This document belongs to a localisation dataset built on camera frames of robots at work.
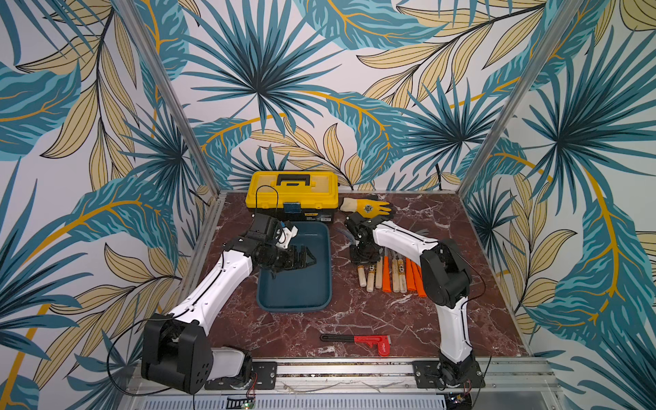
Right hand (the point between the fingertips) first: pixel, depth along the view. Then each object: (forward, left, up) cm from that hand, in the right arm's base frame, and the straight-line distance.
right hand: (359, 262), depth 95 cm
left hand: (-9, +19, +14) cm, 25 cm away
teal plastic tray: (-10, +20, +1) cm, 22 cm away
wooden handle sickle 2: (-5, -13, 0) cm, 14 cm away
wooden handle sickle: (-6, -4, 0) cm, 7 cm away
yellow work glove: (+28, -6, 0) cm, 28 cm away
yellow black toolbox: (+21, +24, +14) cm, 35 cm away
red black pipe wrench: (-27, -5, -1) cm, 28 cm away
